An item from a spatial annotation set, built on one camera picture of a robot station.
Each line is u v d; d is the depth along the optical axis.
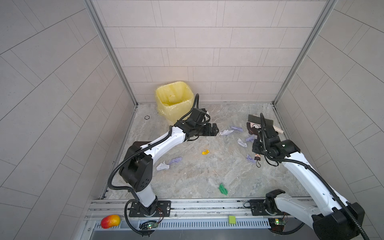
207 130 0.72
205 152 0.89
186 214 0.71
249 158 0.87
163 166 0.83
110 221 0.65
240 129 1.00
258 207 0.71
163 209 0.71
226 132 0.99
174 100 1.02
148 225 0.65
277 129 0.99
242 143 0.94
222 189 0.76
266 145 0.56
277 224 0.68
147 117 1.08
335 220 0.36
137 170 0.43
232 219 0.68
